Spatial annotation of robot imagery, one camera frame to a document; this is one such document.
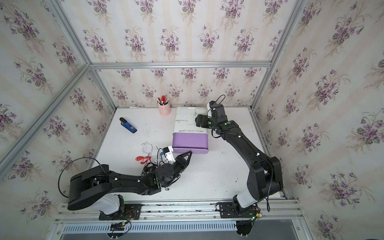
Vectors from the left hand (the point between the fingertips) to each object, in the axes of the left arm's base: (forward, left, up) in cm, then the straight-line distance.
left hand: (195, 156), depth 74 cm
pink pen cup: (+44, +22, -11) cm, 50 cm away
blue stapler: (+33, +49, -17) cm, 61 cm away
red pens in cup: (+49, +23, -7) cm, 55 cm away
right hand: (+21, -5, +4) cm, 22 cm away
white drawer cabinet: (+20, +6, +5) cm, 22 cm away
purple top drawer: (+9, 0, -2) cm, 9 cm away
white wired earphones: (+14, +31, -17) cm, 38 cm away
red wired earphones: (+6, +31, -18) cm, 37 cm away
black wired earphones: (+1, +27, -17) cm, 32 cm away
